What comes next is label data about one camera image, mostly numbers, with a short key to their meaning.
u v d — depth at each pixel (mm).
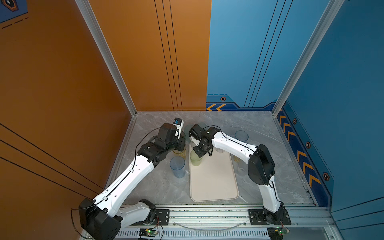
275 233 696
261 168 504
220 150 621
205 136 643
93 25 750
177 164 864
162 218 741
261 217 722
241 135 884
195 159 929
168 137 562
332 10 706
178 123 654
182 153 835
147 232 709
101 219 367
